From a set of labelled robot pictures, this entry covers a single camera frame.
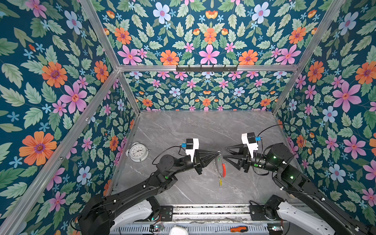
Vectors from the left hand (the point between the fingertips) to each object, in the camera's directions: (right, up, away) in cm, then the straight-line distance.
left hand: (218, 154), depth 53 cm
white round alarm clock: (-47, -7, +39) cm, 61 cm away
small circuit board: (-27, -39, +16) cm, 51 cm away
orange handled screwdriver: (+12, -39, +15) cm, 43 cm away
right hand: (+3, 0, +4) cm, 5 cm away
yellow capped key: (+5, -23, +31) cm, 39 cm away
